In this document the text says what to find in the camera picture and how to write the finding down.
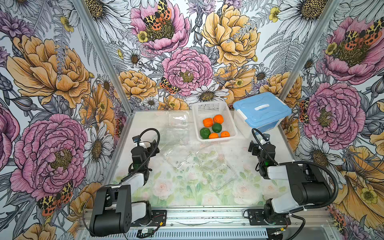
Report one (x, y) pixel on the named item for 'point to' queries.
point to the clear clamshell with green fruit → (178, 153)
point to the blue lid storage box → (262, 112)
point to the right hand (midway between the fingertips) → (258, 144)
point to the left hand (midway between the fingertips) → (148, 146)
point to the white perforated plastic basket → (208, 109)
